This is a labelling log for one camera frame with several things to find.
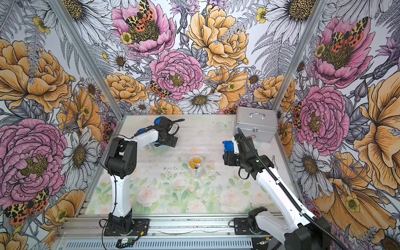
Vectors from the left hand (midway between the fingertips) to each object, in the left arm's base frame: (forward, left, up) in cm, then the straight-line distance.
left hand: (166, 144), depth 104 cm
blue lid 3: (+1, -42, -4) cm, 42 cm away
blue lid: (0, -1, +22) cm, 22 cm away
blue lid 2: (+1, +13, +13) cm, 18 cm away
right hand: (-21, -37, +15) cm, 45 cm away
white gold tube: (-19, -21, +10) cm, 30 cm away
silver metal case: (+6, -59, +12) cm, 61 cm away
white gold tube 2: (-21, -18, +10) cm, 29 cm away
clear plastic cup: (-22, -20, +3) cm, 30 cm away
